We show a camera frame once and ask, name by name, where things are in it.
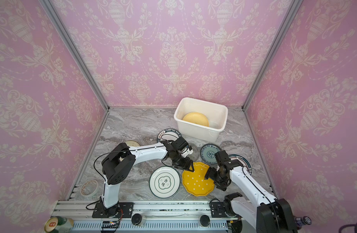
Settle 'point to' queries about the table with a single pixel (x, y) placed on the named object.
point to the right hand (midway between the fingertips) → (210, 181)
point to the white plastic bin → (217, 115)
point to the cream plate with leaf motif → (132, 143)
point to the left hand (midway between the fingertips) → (190, 171)
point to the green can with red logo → (58, 224)
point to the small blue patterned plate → (207, 153)
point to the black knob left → (136, 219)
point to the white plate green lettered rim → (169, 134)
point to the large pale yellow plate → (196, 117)
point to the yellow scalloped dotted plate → (193, 181)
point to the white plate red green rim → (242, 161)
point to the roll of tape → (89, 187)
